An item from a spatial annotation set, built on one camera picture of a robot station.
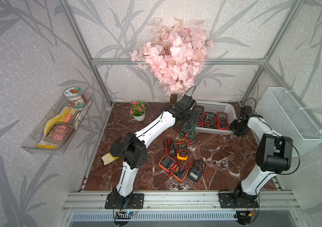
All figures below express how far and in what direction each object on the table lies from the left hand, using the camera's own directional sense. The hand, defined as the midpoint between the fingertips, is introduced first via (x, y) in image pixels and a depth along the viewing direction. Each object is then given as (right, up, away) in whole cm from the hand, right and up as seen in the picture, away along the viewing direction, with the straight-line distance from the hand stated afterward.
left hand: (194, 117), depth 85 cm
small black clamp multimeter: (-16, -19, +6) cm, 25 cm away
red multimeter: (+23, -3, +16) cm, 29 cm away
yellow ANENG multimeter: (-7, -20, +4) cm, 22 cm away
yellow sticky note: (-54, -26, +4) cm, 60 cm away
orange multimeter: (-14, -28, -2) cm, 32 cm away
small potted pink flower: (-38, +5, +14) cm, 41 cm away
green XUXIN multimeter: (+14, -3, +18) cm, 23 cm away
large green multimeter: (-4, -6, -2) cm, 7 cm away
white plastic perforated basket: (+20, +8, +23) cm, 32 cm away
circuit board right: (+22, -50, -14) cm, 57 cm away
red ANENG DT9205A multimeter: (+7, +6, +18) cm, 20 cm away
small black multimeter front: (0, -30, -4) cm, 31 cm away
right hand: (+27, -8, +11) cm, 30 cm away
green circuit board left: (-38, -50, -13) cm, 65 cm away
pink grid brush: (-64, -6, -24) cm, 69 cm away
